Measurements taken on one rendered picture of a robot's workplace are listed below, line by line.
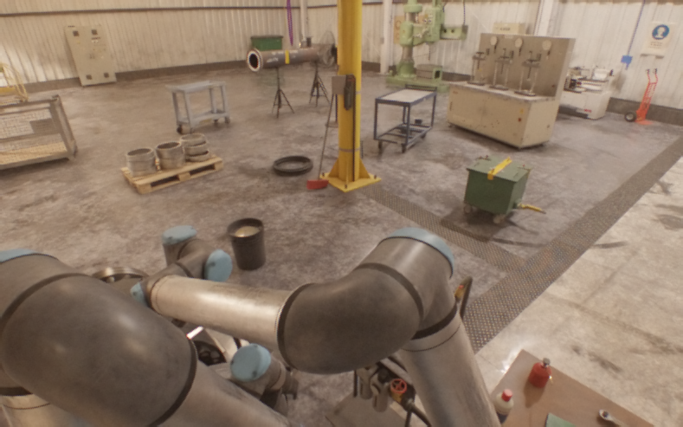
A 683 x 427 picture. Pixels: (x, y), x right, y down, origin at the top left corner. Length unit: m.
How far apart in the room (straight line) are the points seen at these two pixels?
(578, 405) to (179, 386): 1.73
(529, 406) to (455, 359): 1.29
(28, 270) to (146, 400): 0.18
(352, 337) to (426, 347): 0.15
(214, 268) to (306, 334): 0.51
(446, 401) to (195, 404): 0.35
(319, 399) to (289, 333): 1.80
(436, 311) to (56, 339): 0.42
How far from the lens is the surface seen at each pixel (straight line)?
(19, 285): 0.44
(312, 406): 2.21
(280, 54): 8.04
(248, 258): 3.04
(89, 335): 0.38
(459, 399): 0.60
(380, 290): 0.42
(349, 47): 4.16
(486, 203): 3.89
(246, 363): 0.91
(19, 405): 0.53
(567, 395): 1.94
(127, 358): 0.38
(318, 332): 0.42
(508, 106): 6.45
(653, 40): 10.82
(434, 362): 0.55
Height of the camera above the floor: 1.90
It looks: 30 degrees down
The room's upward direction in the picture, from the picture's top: straight up
